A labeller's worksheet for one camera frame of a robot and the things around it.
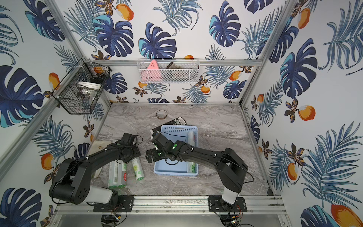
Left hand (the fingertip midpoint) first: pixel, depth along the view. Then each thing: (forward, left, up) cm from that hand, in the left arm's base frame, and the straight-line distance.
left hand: (136, 152), depth 91 cm
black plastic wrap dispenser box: (+29, -25, -1) cm, 39 cm away
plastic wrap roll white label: (-17, +9, +1) cm, 19 cm away
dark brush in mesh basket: (+43, -21, +32) cm, 57 cm away
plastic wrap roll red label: (-16, +2, +1) cm, 16 cm away
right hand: (-5, -13, +9) cm, 17 cm away
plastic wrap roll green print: (-11, -4, +1) cm, 12 cm away
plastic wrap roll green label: (-8, -36, +2) cm, 37 cm away
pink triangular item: (+39, -8, +33) cm, 51 cm away
